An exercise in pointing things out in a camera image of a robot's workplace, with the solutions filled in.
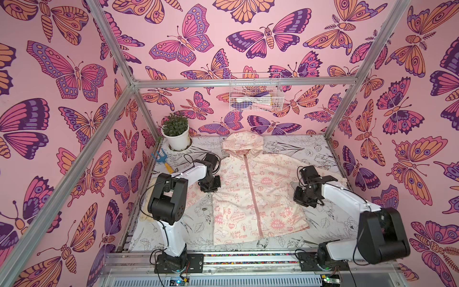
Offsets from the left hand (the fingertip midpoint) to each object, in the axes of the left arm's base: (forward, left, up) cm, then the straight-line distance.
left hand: (218, 188), depth 96 cm
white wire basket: (+40, -20, +33) cm, 56 cm away
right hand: (-8, -40, +3) cm, 41 cm away
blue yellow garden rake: (+20, +35, -1) cm, 41 cm away
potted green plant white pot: (+29, +25, +15) cm, 41 cm away
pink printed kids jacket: (-8, -20, -1) cm, 22 cm away
